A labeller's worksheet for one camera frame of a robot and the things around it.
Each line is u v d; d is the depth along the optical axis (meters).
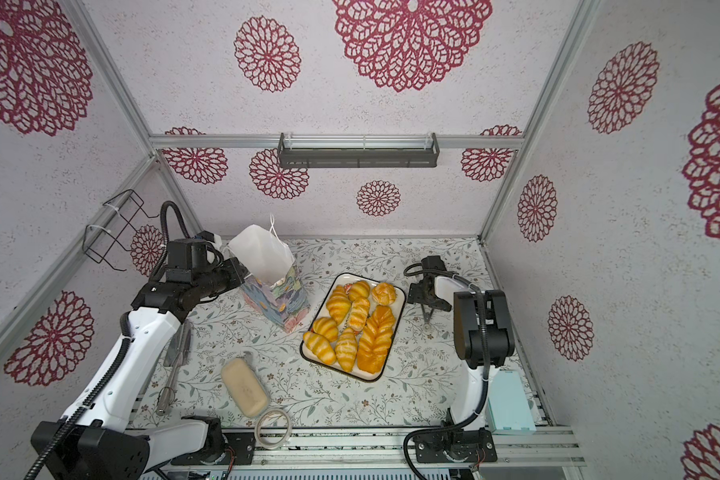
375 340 0.90
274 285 0.75
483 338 0.47
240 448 0.73
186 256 0.54
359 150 0.93
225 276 0.67
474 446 0.68
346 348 0.87
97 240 0.72
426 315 0.97
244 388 0.80
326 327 0.90
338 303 0.97
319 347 0.87
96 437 0.37
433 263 0.83
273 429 0.77
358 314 0.95
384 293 1.00
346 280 1.06
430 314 0.97
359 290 1.00
